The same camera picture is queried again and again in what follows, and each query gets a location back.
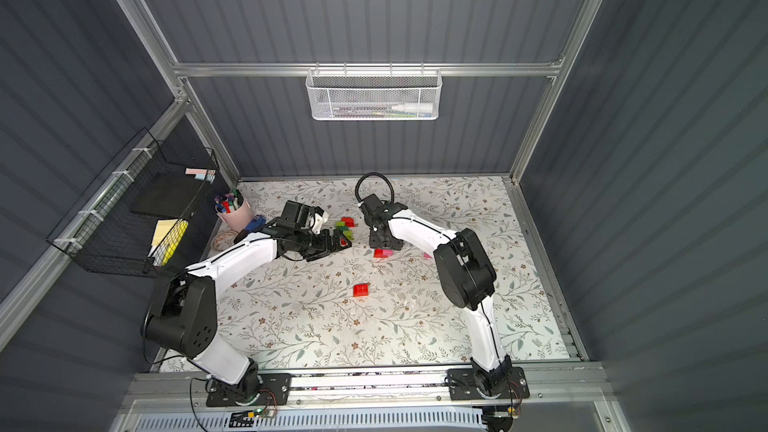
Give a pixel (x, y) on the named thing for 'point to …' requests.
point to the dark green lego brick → (344, 228)
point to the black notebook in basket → (168, 195)
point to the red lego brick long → (349, 222)
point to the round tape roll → (223, 240)
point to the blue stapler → (256, 224)
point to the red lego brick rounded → (361, 290)
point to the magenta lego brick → (386, 253)
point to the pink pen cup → (234, 209)
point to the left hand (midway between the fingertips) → (338, 246)
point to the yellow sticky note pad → (167, 237)
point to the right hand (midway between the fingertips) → (385, 241)
